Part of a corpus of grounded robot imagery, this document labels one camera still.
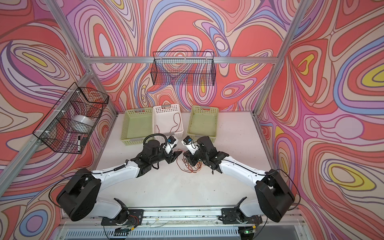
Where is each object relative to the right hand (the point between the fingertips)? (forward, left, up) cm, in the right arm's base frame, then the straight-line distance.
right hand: (186, 156), depth 83 cm
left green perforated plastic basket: (+34, +38, -11) cm, 53 cm away
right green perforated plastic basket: (+37, -12, -12) cm, 41 cm away
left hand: (+5, +4, +2) cm, 6 cm away
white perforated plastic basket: (+37, +16, -10) cm, 41 cm away
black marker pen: (-2, +50, +15) cm, 52 cm away
